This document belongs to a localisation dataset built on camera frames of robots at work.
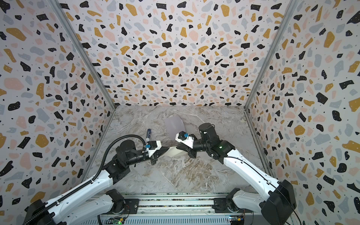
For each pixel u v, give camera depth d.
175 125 1.10
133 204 0.74
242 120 1.13
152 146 0.56
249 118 1.20
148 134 1.03
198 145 0.63
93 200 0.57
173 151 0.70
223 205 0.74
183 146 0.62
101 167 0.50
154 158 0.61
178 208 0.74
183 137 0.59
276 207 0.38
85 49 0.87
